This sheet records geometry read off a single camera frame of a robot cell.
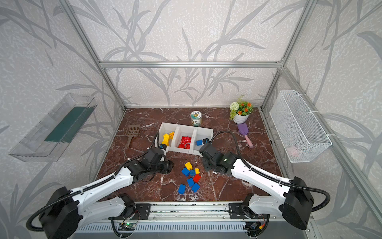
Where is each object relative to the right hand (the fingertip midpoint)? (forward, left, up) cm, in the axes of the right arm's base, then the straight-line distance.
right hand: (206, 158), depth 80 cm
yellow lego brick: (+20, +23, -7) cm, 32 cm away
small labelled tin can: (+33, +6, -4) cm, 34 cm away
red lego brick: (+13, +16, -10) cm, 23 cm away
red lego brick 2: (+13, +11, -9) cm, 20 cm away
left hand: (-1, +20, -5) cm, 21 cm away
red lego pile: (-7, +5, -11) cm, 14 cm away
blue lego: (-13, +14, -11) cm, 22 cm away
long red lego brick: (+18, +13, -9) cm, 24 cm away
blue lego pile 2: (-9, +9, -11) cm, 17 cm away
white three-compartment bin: (+21, +6, -6) cm, 23 cm away
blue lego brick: (+16, +4, -9) cm, 19 cm away
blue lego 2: (-12, +6, -11) cm, 17 cm away
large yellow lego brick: (+17, +26, -8) cm, 32 cm away
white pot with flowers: (+34, -25, 0) cm, 42 cm away
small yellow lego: (-3, +5, -11) cm, 12 cm away
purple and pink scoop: (+26, -28, -10) cm, 40 cm away
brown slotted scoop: (+28, +54, -12) cm, 62 cm away
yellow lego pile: (0, +11, -10) cm, 15 cm away
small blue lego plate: (-4, +8, -10) cm, 13 cm away
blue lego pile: (-4, +12, -9) cm, 16 cm away
